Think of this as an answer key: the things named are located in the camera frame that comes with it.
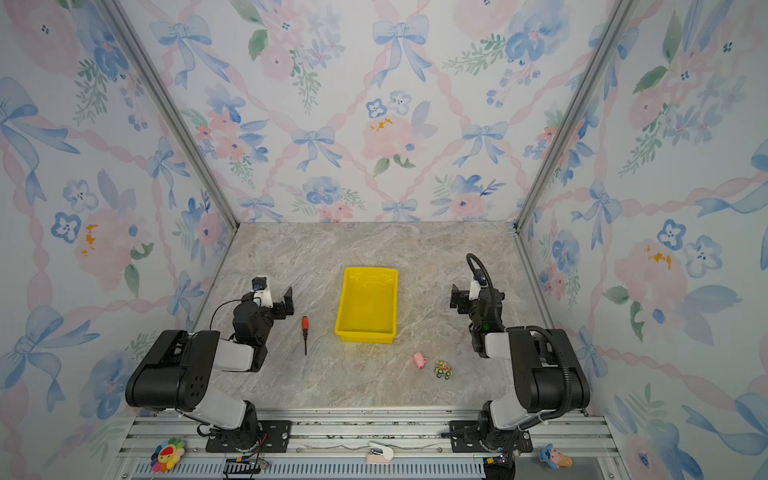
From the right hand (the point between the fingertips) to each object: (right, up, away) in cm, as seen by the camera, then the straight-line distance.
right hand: (470, 283), depth 94 cm
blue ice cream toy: (+13, -38, -25) cm, 47 cm away
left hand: (-60, 0, -3) cm, 60 cm away
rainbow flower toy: (-78, -38, -24) cm, 90 cm away
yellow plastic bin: (-32, -6, -2) cm, 32 cm away
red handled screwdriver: (-51, -14, -2) cm, 53 cm away
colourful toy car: (-11, -22, -12) cm, 28 cm away
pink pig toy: (-17, -21, -10) cm, 28 cm away
